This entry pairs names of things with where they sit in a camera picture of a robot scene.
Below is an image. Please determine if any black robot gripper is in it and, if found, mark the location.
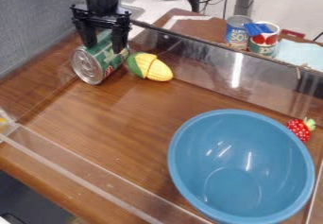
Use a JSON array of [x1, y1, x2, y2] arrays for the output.
[[71, 0, 130, 54]]

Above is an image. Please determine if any green tin can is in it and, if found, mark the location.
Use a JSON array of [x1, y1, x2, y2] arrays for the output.
[[71, 30, 129, 85]]

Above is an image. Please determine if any yellow green toy corn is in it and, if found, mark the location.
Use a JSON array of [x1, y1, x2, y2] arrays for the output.
[[127, 52, 174, 81]]

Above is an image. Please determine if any blue plastic bowl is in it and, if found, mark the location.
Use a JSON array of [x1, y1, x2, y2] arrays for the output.
[[169, 110, 316, 224]]

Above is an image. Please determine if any red toy strawberry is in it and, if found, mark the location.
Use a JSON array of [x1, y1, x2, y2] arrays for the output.
[[286, 118, 316, 143]]

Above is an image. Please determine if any blue soup can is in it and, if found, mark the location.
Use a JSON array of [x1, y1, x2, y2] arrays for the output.
[[225, 15, 253, 49]]

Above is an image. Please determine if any red white tomato can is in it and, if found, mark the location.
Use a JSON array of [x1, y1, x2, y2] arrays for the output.
[[249, 22, 281, 57]]

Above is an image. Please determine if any light blue cloth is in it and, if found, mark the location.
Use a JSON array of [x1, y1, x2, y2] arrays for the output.
[[276, 39, 323, 72]]

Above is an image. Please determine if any clear acrylic back wall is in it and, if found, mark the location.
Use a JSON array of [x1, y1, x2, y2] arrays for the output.
[[129, 9, 323, 127]]

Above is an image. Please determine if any clear acrylic wall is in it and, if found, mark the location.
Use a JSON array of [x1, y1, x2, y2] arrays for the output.
[[0, 108, 213, 224], [129, 9, 323, 127]]

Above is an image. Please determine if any clear acrylic front wall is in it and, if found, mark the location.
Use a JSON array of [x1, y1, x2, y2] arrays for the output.
[[0, 108, 213, 224]]

